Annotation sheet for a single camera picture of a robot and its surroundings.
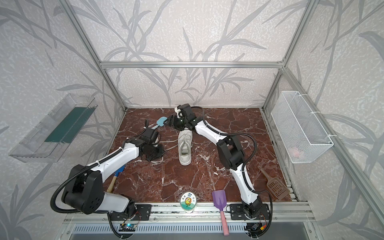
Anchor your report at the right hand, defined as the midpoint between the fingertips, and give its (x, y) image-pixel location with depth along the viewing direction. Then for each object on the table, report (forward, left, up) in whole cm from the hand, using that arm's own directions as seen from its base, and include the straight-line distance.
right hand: (167, 119), depth 91 cm
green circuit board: (-53, +15, -18) cm, 58 cm away
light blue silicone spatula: (+12, +10, -17) cm, 24 cm away
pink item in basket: (-24, -67, +4) cm, 72 cm away
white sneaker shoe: (-13, -11, -11) cm, 20 cm away
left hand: (-16, 0, -9) cm, 18 cm away
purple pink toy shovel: (-41, -31, -16) cm, 54 cm away
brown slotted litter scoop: (-36, -63, -17) cm, 74 cm away
